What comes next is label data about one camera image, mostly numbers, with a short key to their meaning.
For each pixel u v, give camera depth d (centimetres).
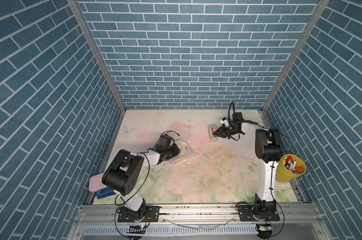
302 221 74
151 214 74
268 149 60
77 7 71
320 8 71
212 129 102
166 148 78
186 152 94
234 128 87
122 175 47
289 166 79
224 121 101
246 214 73
